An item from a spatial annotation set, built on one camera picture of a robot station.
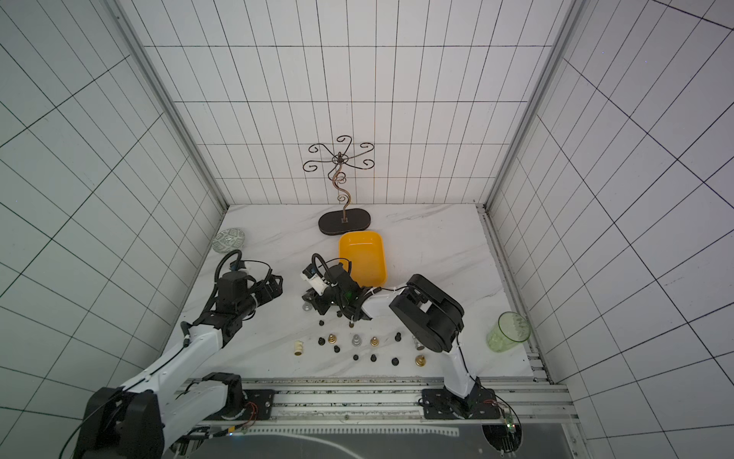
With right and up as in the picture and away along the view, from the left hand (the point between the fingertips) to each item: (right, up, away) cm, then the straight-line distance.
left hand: (270, 287), depth 88 cm
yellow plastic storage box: (+30, +10, +16) cm, 36 cm away
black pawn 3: (+39, -19, -9) cm, 44 cm away
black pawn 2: (+40, -14, -5) cm, 42 cm away
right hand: (+11, 0, +3) cm, 12 cm away
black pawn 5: (+22, -16, -7) cm, 28 cm away
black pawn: (+16, -11, -1) cm, 20 cm away
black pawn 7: (+26, -11, -1) cm, 28 cm away
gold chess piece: (+33, -15, -6) cm, 37 cm away
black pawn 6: (+17, -15, -5) cm, 23 cm away
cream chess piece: (+11, -16, -7) cm, 21 cm away
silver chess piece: (+11, -6, +2) cm, 13 cm away
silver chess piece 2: (+28, -15, -6) cm, 32 cm away
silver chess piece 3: (+46, -16, -7) cm, 49 cm away
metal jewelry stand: (+21, +22, +25) cm, 39 cm away
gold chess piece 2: (+46, -19, -9) cm, 51 cm away
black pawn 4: (+33, -19, -8) cm, 38 cm away
